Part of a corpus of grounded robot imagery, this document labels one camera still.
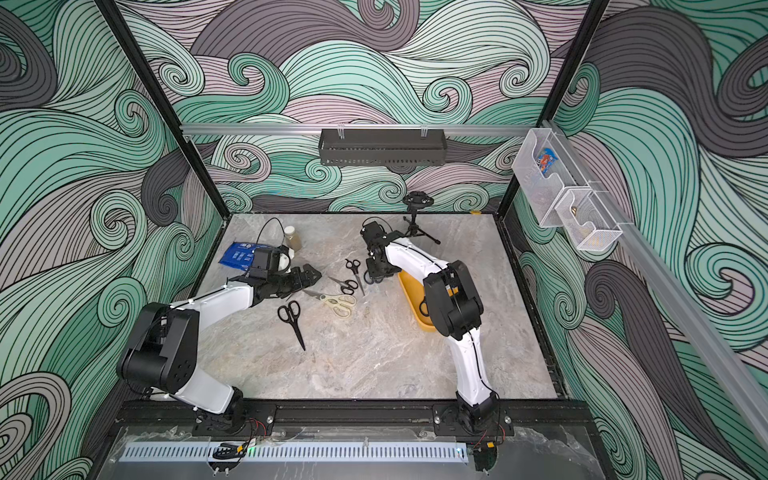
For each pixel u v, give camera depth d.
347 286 0.98
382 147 0.95
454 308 0.54
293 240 1.03
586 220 0.75
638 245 0.58
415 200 0.89
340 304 0.94
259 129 1.81
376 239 0.78
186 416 0.73
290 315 0.92
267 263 0.73
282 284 0.80
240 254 1.04
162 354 0.44
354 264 1.05
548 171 0.85
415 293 0.98
